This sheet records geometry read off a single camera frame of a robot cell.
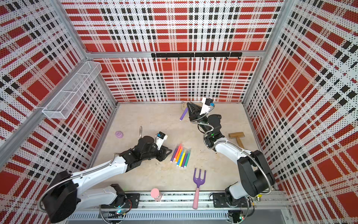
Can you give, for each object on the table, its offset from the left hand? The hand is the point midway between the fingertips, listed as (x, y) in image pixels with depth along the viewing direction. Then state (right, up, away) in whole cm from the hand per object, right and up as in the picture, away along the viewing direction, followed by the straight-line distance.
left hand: (170, 148), depth 81 cm
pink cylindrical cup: (-6, -20, -12) cm, 24 cm away
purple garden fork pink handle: (+16, -19, -1) cm, 25 cm away
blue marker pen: (+5, -8, +8) cm, 12 cm away
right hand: (+11, +26, -5) cm, 29 cm away
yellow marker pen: (+7, -8, +8) cm, 13 cm away
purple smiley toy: (-39, +6, +18) cm, 43 cm away
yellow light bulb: (+49, -24, -7) cm, 55 cm away
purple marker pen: (+8, +20, -2) cm, 22 cm away
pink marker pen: (+4, -4, +12) cm, 14 cm away
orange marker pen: (+5, -6, +10) cm, 13 cm away
